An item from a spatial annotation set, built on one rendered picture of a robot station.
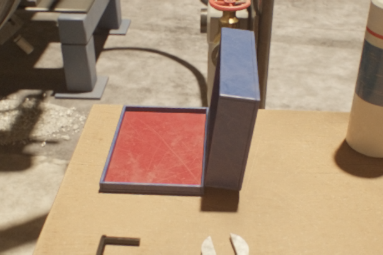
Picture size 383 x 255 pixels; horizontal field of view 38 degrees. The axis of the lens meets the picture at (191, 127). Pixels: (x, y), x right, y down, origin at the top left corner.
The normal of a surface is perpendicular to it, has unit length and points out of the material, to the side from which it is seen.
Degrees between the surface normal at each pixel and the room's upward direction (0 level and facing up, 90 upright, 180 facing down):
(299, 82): 0
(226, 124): 90
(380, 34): 90
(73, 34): 90
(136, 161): 0
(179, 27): 0
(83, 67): 90
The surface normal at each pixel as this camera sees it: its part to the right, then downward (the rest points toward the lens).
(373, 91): -0.66, 0.41
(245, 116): -0.06, 0.55
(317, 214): 0.00, -0.84
